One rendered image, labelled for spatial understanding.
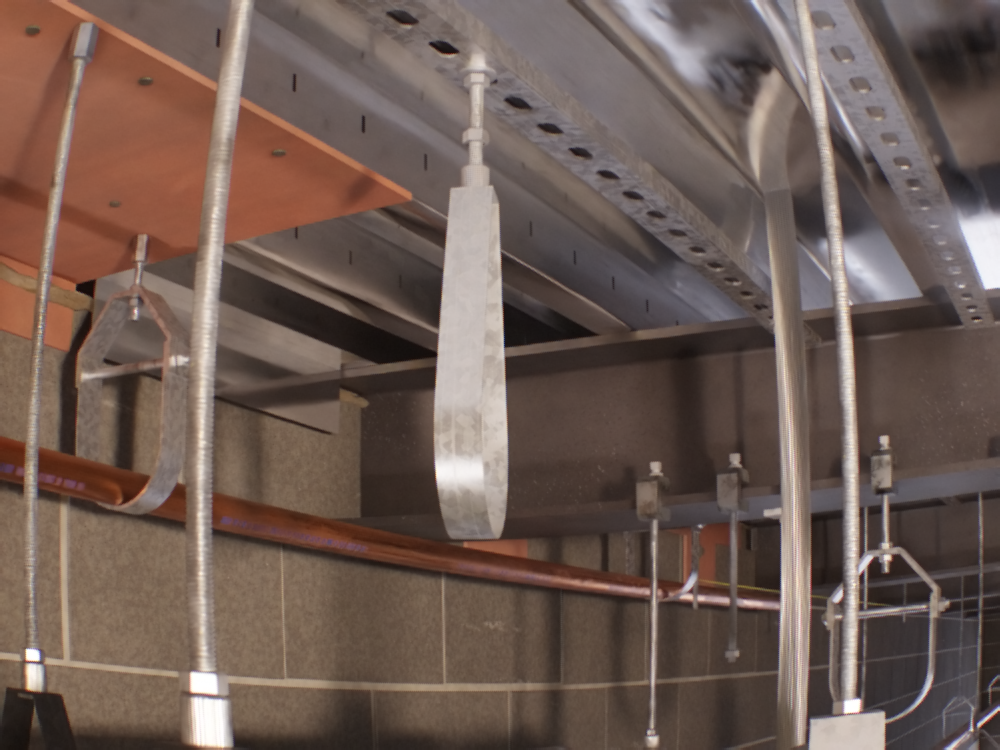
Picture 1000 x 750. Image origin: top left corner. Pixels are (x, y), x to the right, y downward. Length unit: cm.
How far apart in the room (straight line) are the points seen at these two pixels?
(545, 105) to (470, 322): 21
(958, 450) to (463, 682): 89
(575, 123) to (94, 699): 79
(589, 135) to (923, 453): 71
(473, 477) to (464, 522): 3
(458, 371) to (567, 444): 93
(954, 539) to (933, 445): 184
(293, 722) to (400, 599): 33
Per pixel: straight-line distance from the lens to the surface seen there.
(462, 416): 73
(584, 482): 165
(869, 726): 62
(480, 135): 83
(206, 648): 40
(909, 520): 338
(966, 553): 335
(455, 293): 77
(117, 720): 140
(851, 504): 64
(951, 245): 123
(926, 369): 154
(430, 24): 79
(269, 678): 162
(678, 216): 112
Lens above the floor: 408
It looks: 13 degrees up
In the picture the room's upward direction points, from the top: straight up
